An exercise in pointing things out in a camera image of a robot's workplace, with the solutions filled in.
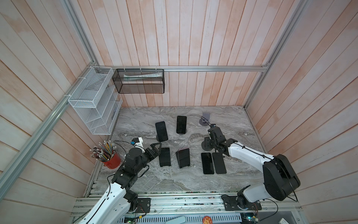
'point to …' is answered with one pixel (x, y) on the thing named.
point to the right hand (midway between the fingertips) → (208, 139)
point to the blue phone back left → (161, 133)
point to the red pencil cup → (113, 162)
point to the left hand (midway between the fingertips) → (158, 148)
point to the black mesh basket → (139, 80)
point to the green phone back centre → (181, 124)
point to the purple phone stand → (203, 121)
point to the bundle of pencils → (104, 151)
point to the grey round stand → (207, 145)
